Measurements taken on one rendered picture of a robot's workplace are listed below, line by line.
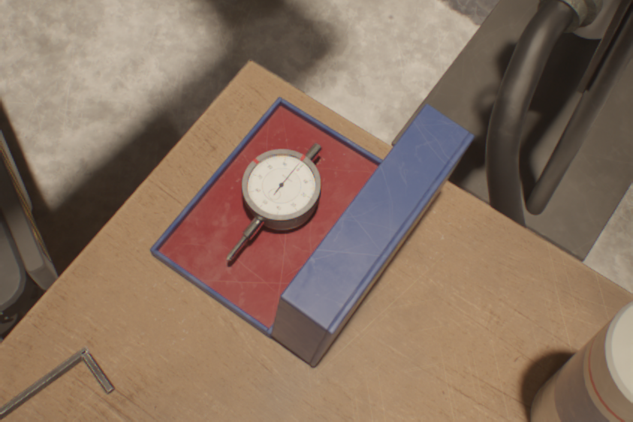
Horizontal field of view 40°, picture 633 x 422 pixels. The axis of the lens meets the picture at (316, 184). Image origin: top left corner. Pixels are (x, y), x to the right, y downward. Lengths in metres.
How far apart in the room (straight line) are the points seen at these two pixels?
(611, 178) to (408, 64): 0.33
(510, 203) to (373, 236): 0.31
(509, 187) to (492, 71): 0.50
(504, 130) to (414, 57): 0.53
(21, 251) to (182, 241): 0.24
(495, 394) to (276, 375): 0.15
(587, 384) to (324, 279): 0.16
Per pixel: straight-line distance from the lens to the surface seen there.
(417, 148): 0.56
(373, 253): 0.53
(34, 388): 0.65
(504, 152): 0.80
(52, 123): 1.30
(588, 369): 0.50
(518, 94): 0.79
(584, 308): 0.67
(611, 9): 1.03
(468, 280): 0.66
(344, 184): 0.67
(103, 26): 1.37
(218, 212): 0.66
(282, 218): 0.62
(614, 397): 0.48
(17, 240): 0.86
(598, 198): 1.24
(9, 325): 1.13
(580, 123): 0.99
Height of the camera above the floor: 1.08
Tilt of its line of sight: 64 degrees down
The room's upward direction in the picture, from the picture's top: straight up
